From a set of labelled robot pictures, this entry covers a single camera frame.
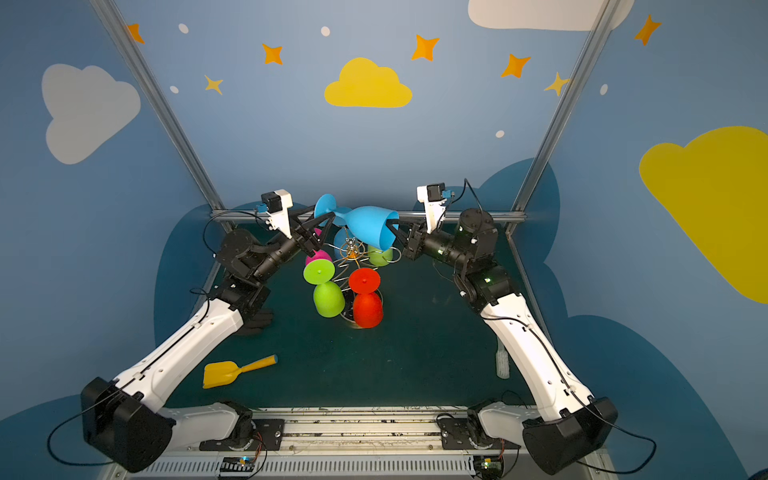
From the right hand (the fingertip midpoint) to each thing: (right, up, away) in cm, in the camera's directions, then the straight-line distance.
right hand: (391, 219), depth 62 cm
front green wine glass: (-16, -18, +14) cm, 28 cm away
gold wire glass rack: (-9, -9, +13) cm, 18 cm away
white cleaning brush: (+33, -39, +24) cm, 56 cm away
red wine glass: (-6, -20, +12) cm, 23 cm away
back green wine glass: (-4, -8, +28) cm, 29 cm away
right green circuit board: (+24, -61, +11) cm, 66 cm away
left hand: (-15, +3, +2) cm, 16 cm away
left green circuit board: (-38, -60, +11) cm, 72 cm away
